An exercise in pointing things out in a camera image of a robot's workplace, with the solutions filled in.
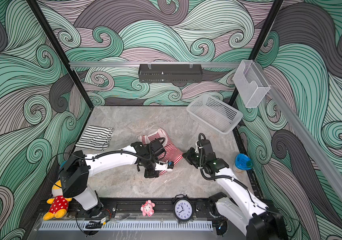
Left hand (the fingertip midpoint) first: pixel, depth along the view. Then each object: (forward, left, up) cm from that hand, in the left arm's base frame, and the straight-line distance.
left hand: (157, 172), depth 80 cm
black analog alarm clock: (-16, -13, -3) cm, 21 cm away
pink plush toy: (-17, +4, -3) cm, 17 cm away
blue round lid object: (+5, -47, +4) cm, 47 cm away
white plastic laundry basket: (+48, -42, -4) cm, 64 cm away
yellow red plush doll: (-16, +46, -1) cm, 49 cm away
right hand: (+8, -13, +6) cm, 16 cm away
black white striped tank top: (+25, +45, -5) cm, 52 cm away
